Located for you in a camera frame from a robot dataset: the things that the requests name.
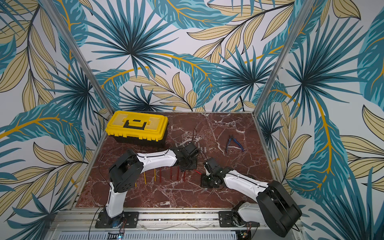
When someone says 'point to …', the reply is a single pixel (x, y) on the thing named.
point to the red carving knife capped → (160, 174)
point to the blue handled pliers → (229, 140)
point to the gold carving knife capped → (155, 174)
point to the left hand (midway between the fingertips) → (194, 168)
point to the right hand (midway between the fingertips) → (201, 183)
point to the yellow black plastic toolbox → (138, 127)
